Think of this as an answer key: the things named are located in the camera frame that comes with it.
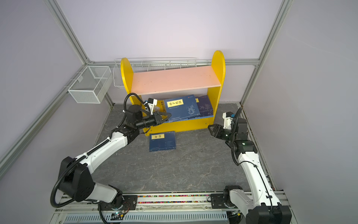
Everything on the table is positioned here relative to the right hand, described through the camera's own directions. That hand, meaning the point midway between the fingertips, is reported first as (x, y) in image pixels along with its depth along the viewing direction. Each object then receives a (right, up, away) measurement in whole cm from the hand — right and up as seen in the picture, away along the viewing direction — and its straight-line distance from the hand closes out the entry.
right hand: (212, 127), depth 78 cm
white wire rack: (-38, +41, +16) cm, 59 cm away
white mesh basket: (-82, +27, +19) cm, 88 cm away
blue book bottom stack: (-17, +11, 0) cm, 20 cm away
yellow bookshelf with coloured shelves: (-12, +22, +21) cm, 33 cm away
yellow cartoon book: (-28, +13, -7) cm, 31 cm away
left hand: (-22, +6, -4) cm, 23 cm away
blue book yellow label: (-30, -11, +19) cm, 37 cm away
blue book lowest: (-2, +13, +16) cm, 21 cm away
